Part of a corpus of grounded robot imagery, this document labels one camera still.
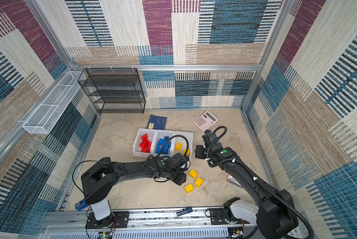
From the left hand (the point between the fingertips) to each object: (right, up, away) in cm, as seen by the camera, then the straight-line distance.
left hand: (184, 177), depth 83 cm
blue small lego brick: (-10, +16, +12) cm, 23 cm away
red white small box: (+26, -1, +1) cm, 26 cm away
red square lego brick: (-26, +21, +17) cm, 37 cm away
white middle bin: (-17, +23, +15) cm, 32 cm away
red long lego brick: (-25, +17, +13) cm, 33 cm away
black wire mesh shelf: (-50, +54, +25) cm, 78 cm away
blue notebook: (-20, +31, +28) cm, 47 cm away
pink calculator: (+16, +32, +28) cm, 45 cm away
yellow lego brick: (+5, +2, 0) cm, 5 cm away
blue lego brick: (-16, +14, +12) cm, 24 cm away
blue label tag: (0, -13, -9) cm, 16 cm away
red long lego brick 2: (-22, +15, +12) cm, 29 cm away
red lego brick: (-25, +14, +10) cm, 30 cm away
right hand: (+9, +14, 0) cm, 16 cm away
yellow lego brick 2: (+8, -2, -1) cm, 8 cm away
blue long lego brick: (-15, +18, +17) cm, 29 cm away
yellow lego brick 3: (+3, -5, -3) cm, 6 cm away
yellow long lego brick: (-3, +15, +16) cm, 22 cm away
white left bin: (-30, +13, +12) cm, 35 cm away
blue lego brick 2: (-11, +20, +18) cm, 30 cm away
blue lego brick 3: (-12, +12, +13) cm, 21 cm away
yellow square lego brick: (+2, +14, -6) cm, 16 cm away
